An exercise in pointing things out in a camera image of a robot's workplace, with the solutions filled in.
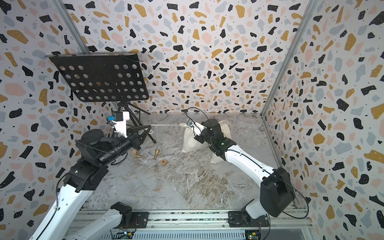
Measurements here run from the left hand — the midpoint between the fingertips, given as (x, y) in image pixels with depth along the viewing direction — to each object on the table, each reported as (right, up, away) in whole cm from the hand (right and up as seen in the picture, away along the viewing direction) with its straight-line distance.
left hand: (149, 126), depth 58 cm
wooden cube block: (-3, -22, +34) cm, 41 cm away
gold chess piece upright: (-9, -16, +39) cm, 43 cm away
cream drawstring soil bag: (+14, -10, +29) cm, 34 cm away
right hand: (+18, +1, +23) cm, 29 cm away
